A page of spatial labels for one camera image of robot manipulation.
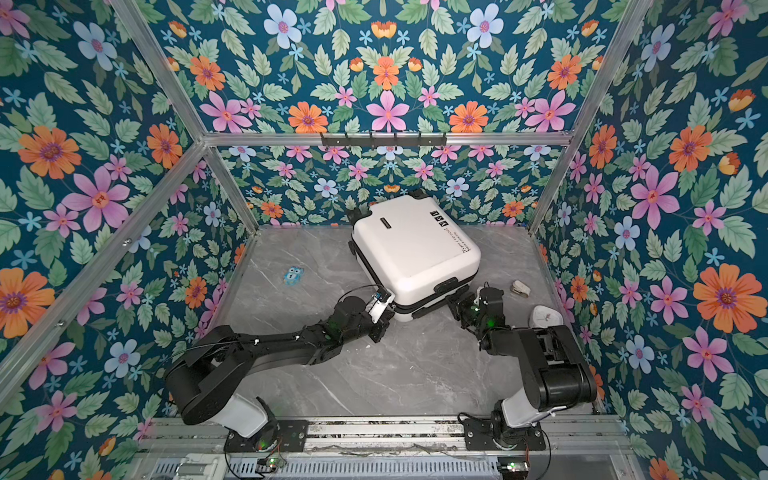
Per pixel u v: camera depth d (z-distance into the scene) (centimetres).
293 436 74
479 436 74
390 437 75
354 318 68
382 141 93
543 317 92
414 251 86
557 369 45
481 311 76
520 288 98
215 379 44
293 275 104
